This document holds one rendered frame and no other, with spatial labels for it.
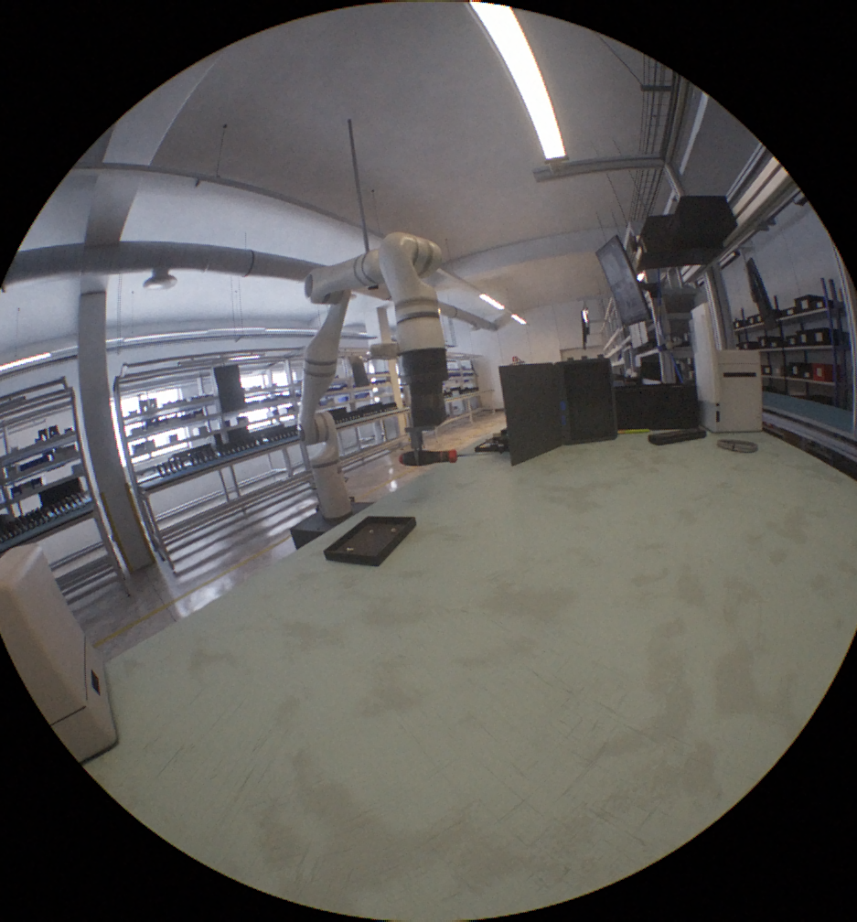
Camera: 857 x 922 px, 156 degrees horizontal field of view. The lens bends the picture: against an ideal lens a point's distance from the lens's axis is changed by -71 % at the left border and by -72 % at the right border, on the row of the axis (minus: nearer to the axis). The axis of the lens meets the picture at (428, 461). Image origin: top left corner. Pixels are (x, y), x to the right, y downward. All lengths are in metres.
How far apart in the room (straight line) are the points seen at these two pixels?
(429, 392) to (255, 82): 2.87
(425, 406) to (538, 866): 0.49
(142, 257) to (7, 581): 3.65
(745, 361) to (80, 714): 1.19
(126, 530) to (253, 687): 4.01
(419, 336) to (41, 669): 0.54
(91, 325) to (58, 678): 4.36
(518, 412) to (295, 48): 2.80
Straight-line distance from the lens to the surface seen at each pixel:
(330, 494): 0.96
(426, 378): 0.46
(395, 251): 0.50
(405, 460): 0.51
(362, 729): 0.21
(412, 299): 0.49
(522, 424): 0.68
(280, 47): 2.88
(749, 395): 0.97
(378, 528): 0.46
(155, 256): 3.84
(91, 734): 0.30
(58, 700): 0.29
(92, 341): 4.45
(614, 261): 2.05
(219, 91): 3.08
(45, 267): 3.80
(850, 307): 1.56
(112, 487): 4.18
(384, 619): 0.28
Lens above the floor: 1.18
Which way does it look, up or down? 12 degrees down
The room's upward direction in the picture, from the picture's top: 10 degrees counter-clockwise
